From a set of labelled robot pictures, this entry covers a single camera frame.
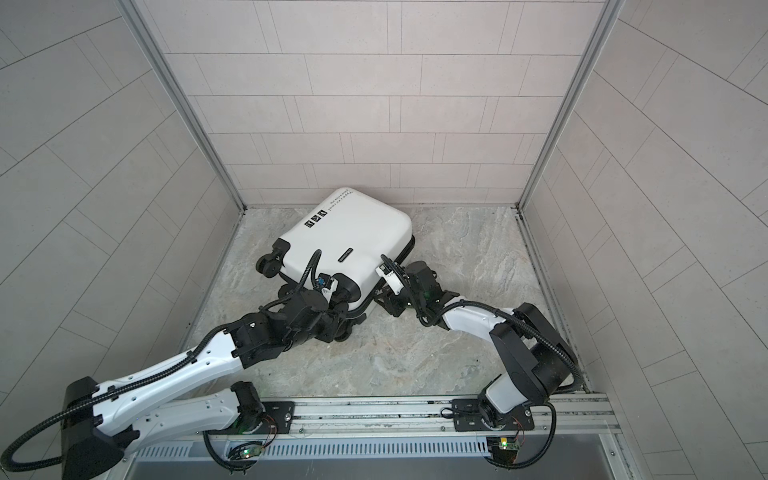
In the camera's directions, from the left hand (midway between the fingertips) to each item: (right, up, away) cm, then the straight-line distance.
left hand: (347, 314), depth 75 cm
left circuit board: (-21, -27, -9) cm, 36 cm away
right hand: (+7, +2, +10) cm, 13 cm away
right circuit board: (+37, -29, -7) cm, 48 cm away
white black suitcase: (0, +17, +6) cm, 18 cm away
